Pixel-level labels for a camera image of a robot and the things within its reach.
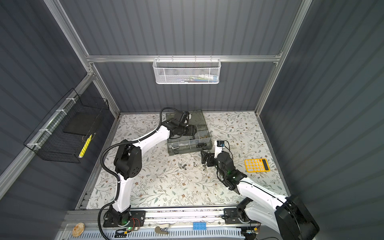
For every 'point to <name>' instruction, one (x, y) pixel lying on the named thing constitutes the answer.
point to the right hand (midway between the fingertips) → (210, 151)
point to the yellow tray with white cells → (257, 165)
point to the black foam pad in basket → (82, 123)
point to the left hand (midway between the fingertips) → (194, 130)
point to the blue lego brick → (199, 226)
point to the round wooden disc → (78, 229)
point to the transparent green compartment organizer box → (202, 141)
